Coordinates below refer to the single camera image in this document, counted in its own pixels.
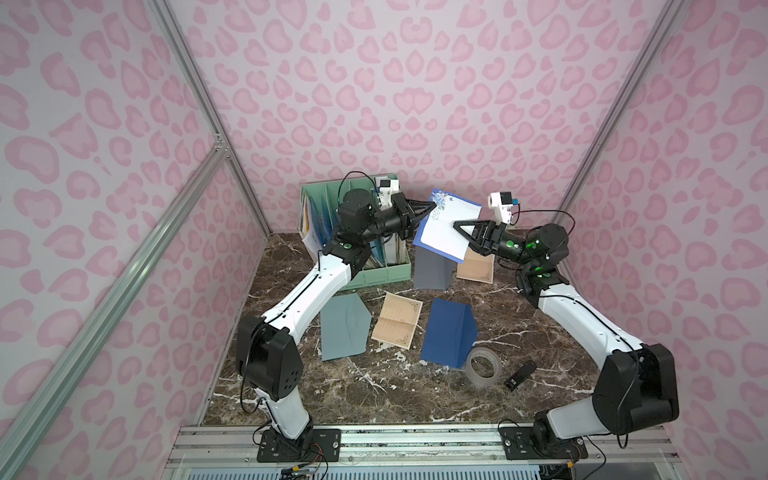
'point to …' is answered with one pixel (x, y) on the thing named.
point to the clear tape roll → (482, 366)
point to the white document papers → (306, 229)
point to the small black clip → (522, 375)
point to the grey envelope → (433, 270)
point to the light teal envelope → (344, 325)
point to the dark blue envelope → (451, 333)
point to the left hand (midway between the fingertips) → (437, 201)
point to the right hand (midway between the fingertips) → (453, 231)
